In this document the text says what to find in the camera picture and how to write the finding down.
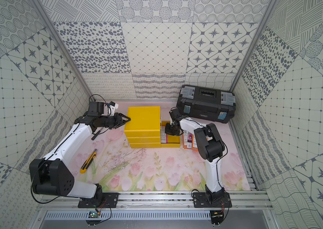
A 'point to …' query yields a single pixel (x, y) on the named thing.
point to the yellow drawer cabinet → (144, 130)
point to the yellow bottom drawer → (173, 141)
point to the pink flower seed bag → (189, 140)
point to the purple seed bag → (164, 136)
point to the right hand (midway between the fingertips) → (167, 133)
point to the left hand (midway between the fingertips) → (127, 118)
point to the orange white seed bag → (194, 146)
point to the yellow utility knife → (88, 161)
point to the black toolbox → (206, 104)
